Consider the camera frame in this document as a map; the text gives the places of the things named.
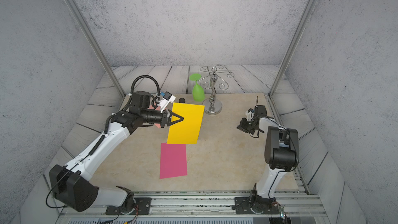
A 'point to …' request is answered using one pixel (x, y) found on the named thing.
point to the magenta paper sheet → (173, 160)
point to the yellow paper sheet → (186, 131)
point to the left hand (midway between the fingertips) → (183, 119)
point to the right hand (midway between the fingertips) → (239, 125)
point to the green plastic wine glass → (198, 92)
